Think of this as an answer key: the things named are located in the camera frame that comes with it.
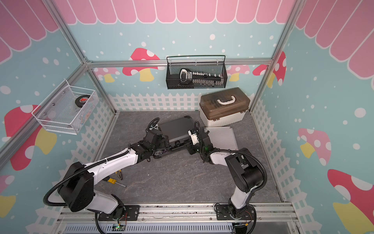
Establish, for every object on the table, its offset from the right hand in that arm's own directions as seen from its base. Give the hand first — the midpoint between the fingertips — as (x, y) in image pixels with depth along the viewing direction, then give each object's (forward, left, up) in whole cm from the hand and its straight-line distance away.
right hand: (186, 143), depth 93 cm
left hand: (-1, +15, +6) cm, 16 cm away
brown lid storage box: (+19, -25, +13) cm, 34 cm away
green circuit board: (-44, +34, -7) cm, 56 cm away
